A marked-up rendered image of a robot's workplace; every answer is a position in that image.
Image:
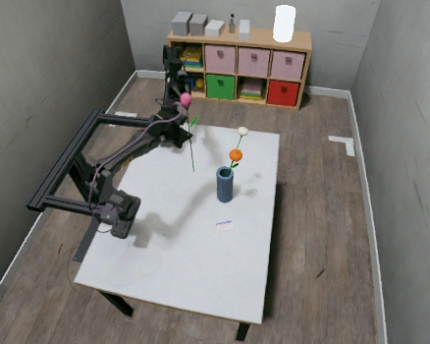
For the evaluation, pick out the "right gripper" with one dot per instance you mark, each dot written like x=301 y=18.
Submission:
x=176 y=134

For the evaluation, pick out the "pink tulip with green stem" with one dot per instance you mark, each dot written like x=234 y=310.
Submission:
x=186 y=101

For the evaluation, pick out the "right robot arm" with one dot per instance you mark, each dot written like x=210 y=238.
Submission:
x=102 y=190

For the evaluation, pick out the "blue-grey hollow cylinder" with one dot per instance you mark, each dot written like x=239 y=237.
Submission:
x=224 y=184

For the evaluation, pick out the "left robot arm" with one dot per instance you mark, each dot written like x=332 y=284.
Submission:
x=174 y=66

